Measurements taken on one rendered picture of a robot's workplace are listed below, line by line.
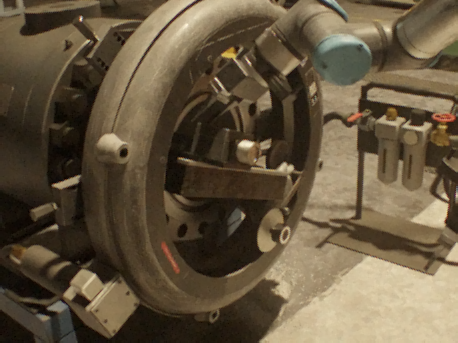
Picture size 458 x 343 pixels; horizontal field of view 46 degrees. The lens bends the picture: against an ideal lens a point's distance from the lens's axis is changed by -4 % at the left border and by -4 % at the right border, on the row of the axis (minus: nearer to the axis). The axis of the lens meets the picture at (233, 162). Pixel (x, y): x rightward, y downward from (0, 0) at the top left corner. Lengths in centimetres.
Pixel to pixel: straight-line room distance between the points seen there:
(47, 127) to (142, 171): 38
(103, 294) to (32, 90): 54
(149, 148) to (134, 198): 9
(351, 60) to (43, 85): 72
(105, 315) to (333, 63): 62
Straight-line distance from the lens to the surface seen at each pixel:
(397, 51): 100
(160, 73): 101
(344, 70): 96
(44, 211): 106
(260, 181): 128
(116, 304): 112
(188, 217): 134
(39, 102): 134
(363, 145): 209
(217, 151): 107
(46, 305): 148
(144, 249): 107
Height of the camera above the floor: 110
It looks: 24 degrees down
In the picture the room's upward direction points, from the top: 3 degrees counter-clockwise
